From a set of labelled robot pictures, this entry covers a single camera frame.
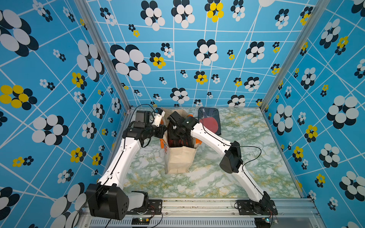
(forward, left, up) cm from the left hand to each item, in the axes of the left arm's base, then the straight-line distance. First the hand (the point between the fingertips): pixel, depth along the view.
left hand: (167, 126), depth 79 cm
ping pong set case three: (-4, -7, -10) cm, 13 cm away
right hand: (+1, -2, -11) cm, 11 cm away
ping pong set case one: (+24, -28, -21) cm, 43 cm away
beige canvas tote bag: (-16, -6, -8) cm, 19 cm away
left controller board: (-41, +13, -26) cm, 50 cm away
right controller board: (-42, -50, -26) cm, 70 cm away
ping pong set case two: (-6, -13, -7) cm, 16 cm away
